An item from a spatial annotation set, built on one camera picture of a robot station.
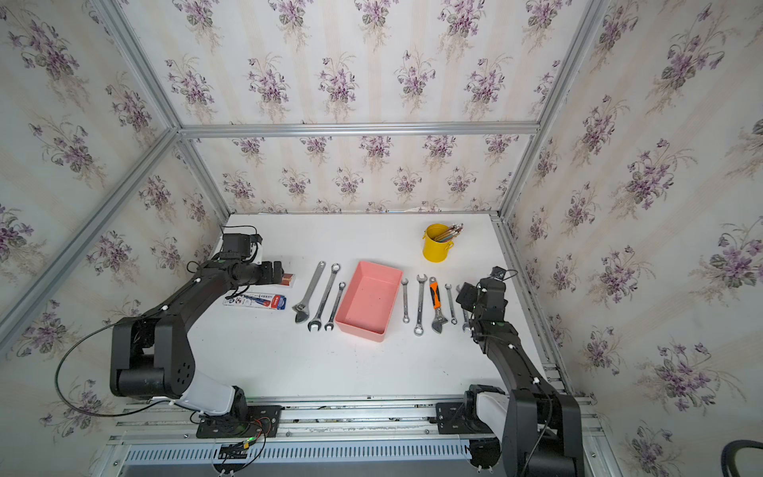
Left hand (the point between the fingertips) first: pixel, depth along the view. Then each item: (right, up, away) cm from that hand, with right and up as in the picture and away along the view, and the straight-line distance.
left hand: (271, 272), depth 91 cm
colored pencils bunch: (+57, +13, +3) cm, 58 cm away
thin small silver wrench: (+57, -14, 0) cm, 59 cm away
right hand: (+65, -5, -3) cm, 65 cm away
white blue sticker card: (0, -9, +2) cm, 10 cm away
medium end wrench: (+61, -16, 0) cm, 63 cm away
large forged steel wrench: (+9, -12, +2) cm, 15 cm away
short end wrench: (+46, -17, -2) cm, 49 cm away
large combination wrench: (+15, -15, -1) cm, 21 cm away
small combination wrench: (+19, -16, -1) cm, 24 cm away
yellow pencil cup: (+53, +7, +11) cm, 55 cm away
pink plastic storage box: (+30, -10, +3) cm, 32 cm away
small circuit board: (-1, -42, -19) cm, 46 cm away
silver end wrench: (+42, -15, 0) cm, 45 cm away
